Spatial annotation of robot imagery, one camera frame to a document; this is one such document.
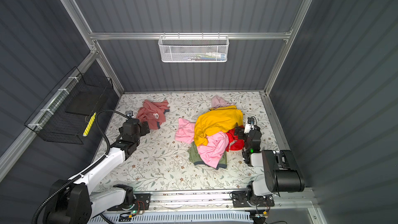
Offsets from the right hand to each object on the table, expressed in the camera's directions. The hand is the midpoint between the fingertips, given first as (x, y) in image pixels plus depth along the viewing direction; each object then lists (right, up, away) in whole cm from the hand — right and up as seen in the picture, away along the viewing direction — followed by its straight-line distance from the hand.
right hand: (248, 124), depth 90 cm
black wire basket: (-90, +7, -18) cm, 92 cm away
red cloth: (-8, -12, +2) cm, 14 cm away
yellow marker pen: (-78, -1, -23) cm, 81 cm away
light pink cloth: (-22, -15, -8) cm, 27 cm away
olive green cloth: (-31, -18, -4) cm, 36 cm away
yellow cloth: (-15, +3, +1) cm, 15 cm away
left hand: (-64, +1, -5) cm, 64 cm away
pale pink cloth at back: (-16, +14, +23) cm, 31 cm away
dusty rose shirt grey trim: (-60, +6, +12) cm, 61 cm away
